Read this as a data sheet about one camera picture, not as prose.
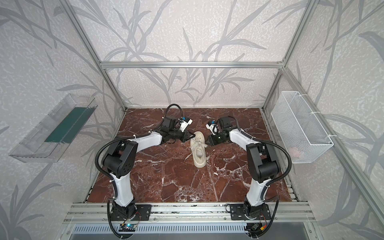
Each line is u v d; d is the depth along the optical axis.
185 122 0.85
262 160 0.49
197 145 0.90
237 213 0.72
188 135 0.85
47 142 0.63
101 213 0.75
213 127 0.86
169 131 0.78
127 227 0.71
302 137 0.61
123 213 0.67
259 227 0.73
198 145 0.90
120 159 0.52
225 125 0.77
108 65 0.94
